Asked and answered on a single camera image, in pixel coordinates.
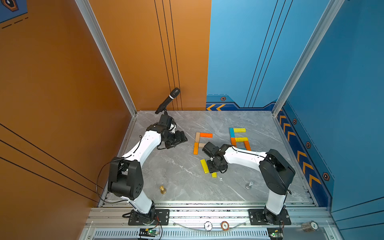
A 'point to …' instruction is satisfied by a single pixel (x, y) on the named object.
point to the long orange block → (206, 135)
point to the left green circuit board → (147, 232)
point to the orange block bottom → (247, 146)
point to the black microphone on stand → (174, 93)
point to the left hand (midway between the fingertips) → (183, 139)
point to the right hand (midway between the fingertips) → (212, 169)
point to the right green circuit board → (275, 232)
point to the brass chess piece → (163, 190)
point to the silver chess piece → (248, 186)
